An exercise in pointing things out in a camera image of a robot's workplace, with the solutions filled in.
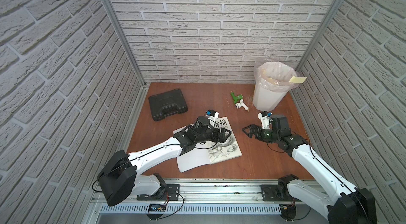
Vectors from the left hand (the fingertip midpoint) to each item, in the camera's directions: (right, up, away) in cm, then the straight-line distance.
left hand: (222, 125), depth 79 cm
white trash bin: (+29, +13, +15) cm, 35 cm away
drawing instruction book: (-8, -16, +6) cm, 19 cm away
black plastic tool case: (-35, +10, +22) cm, 43 cm away
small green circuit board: (-29, -37, -8) cm, 47 cm away
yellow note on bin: (+42, +24, +7) cm, 49 cm away
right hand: (+15, -3, +3) cm, 16 cm away
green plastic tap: (+13, +14, +31) cm, 36 cm away
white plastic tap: (+16, +10, +28) cm, 34 cm away
